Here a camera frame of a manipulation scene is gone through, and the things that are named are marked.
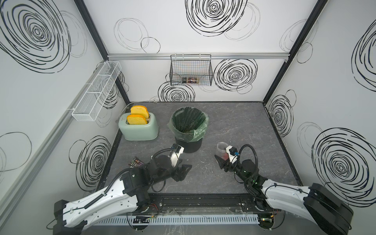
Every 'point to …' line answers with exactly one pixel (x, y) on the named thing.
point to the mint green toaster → (149, 130)
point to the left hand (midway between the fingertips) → (187, 164)
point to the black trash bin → (190, 147)
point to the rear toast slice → (139, 110)
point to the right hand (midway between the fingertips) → (221, 153)
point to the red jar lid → (225, 156)
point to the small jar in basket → (191, 80)
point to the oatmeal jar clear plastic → (221, 148)
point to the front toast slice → (136, 119)
